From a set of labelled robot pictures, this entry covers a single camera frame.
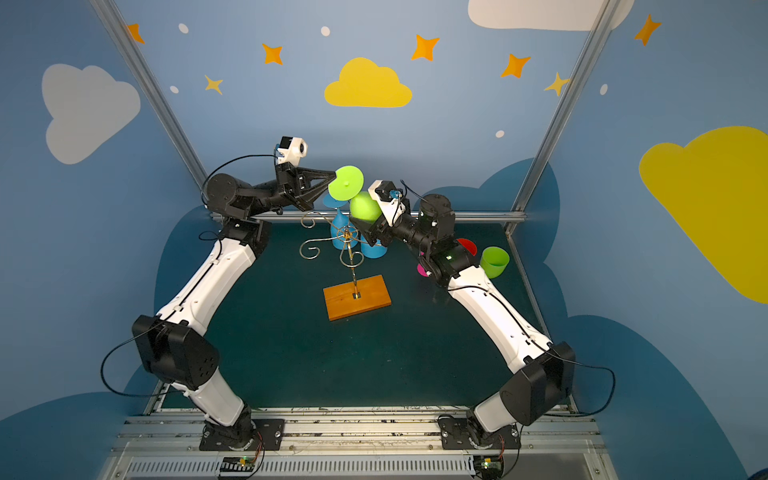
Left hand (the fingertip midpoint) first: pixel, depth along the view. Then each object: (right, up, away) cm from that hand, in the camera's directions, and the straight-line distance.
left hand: (331, 175), depth 56 cm
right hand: (+6, -3, +11) cm, 13 cm away
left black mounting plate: (-20, -61, +19) cm, 67 cm away
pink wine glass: (+23, -21, +52) cm, 61 cm away
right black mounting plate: (+29, -61, +20) cm, 70 cm away
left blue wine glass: (-1, -10, +21) cm, 23 cm away
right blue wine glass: (+7, -14, +33) cm, 37 cm away
